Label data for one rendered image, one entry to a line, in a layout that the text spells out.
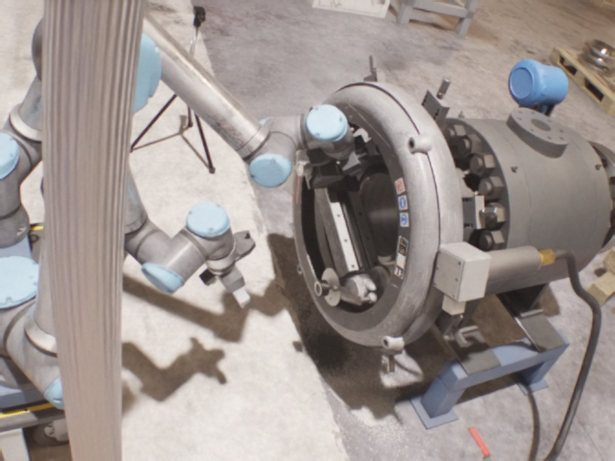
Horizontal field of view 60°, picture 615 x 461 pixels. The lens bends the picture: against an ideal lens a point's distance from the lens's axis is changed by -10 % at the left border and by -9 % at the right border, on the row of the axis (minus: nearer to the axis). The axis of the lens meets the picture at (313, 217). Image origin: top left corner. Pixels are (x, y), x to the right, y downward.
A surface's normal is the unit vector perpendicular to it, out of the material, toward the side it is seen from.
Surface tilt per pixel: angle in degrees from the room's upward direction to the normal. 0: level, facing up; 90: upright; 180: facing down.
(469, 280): 68
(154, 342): 0
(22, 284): 5
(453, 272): 90
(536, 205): 50
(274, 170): 93
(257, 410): 0
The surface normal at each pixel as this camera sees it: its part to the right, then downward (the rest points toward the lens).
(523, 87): -0.89, 0.07
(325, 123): -0.14, -0.19
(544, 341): 0.24, -0.77
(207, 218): 0.04, -0.60
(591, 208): 0.45, 0.06
